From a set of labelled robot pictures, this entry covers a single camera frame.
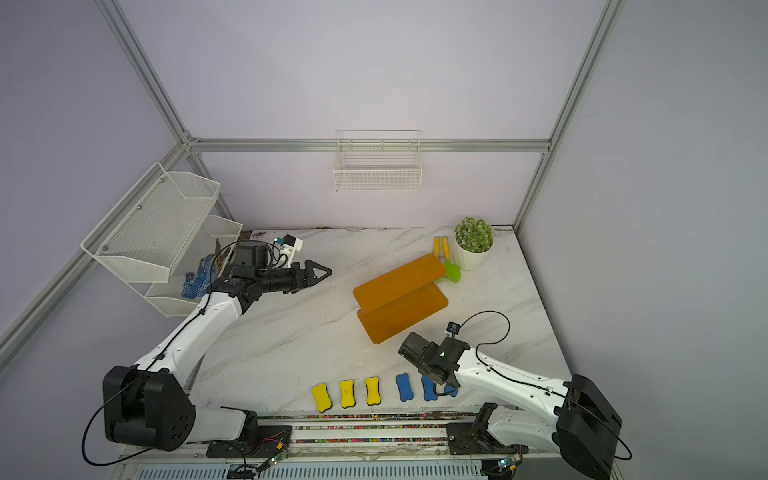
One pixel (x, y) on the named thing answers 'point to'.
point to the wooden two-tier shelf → (400, 298)
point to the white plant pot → (469, 261)
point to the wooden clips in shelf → (220, 254)
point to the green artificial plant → (473, 235)
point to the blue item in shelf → (198, 286)
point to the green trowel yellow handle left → (437, 246)
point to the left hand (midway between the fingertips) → (322, 278)
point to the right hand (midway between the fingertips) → (438, 369)
